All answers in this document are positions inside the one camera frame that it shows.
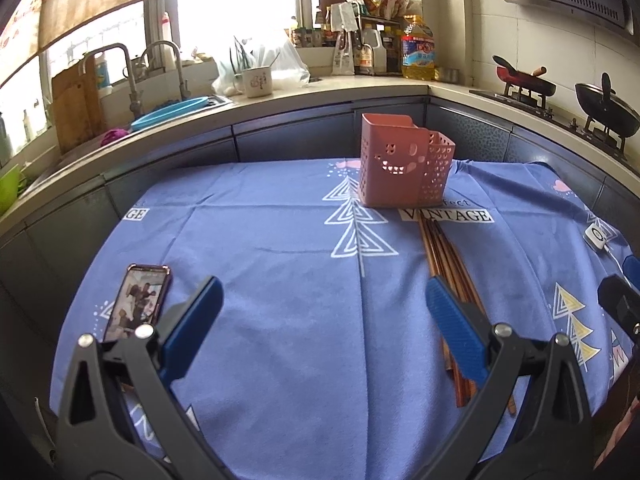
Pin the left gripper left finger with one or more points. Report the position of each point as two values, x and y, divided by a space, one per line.
96 435

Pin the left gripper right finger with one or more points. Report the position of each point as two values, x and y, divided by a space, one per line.
551 437

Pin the brown wooden chopstick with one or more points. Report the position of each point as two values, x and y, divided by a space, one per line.
435 270
454 269
470 386

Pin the white square device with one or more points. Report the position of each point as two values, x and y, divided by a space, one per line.
595 238

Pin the smartphone in dark case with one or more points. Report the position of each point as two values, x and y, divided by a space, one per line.
138 300

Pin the black wok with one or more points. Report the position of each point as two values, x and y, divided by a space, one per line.
602 104

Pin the gas stove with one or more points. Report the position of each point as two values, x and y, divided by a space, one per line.
532 103

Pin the red frying pan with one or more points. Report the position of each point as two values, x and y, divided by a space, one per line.
510 75

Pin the pink plastic utensil holder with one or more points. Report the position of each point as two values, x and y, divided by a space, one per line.
402 165

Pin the blue plastic basin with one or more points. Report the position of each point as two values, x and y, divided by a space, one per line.
169 112

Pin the wooden cutting board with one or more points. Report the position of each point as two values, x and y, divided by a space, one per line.
77 112

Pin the yellow cooking oil bottle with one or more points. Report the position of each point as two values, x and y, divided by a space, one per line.
417 49

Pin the white plastic jug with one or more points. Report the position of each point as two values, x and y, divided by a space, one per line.
373 59

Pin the white ceramic mug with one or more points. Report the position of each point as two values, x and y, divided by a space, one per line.
254 82

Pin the clear plastic bag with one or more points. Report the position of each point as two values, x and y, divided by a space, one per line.
270 56

